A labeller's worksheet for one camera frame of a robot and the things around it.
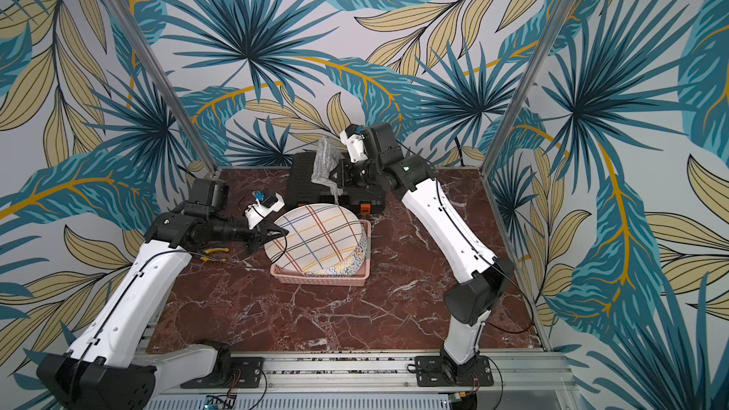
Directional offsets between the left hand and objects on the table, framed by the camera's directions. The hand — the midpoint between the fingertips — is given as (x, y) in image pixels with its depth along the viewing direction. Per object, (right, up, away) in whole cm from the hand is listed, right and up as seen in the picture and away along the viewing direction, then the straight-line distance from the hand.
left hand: (281, 234), depth 70 cm
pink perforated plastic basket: (-1, -15, +14) cm, 21 cm away
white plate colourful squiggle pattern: (+16, -13, +20) cm, 29 cm away
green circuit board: (-15, -43, +2) cm, 45 cm away
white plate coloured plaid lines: (+9, -1, +4) cm, 10 cm away
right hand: (+12, +15, +1) cm, 19 cm away
